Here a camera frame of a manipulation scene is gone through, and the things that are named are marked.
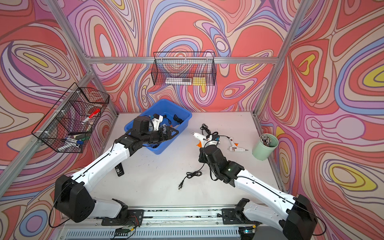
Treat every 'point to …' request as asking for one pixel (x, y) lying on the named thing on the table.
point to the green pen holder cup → (266, 144)
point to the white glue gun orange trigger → (199, 144)
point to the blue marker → (74, 140)
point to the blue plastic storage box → (173, 116)
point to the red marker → (92, 115)
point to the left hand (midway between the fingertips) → (174, 134)
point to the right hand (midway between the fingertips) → (202, 153)
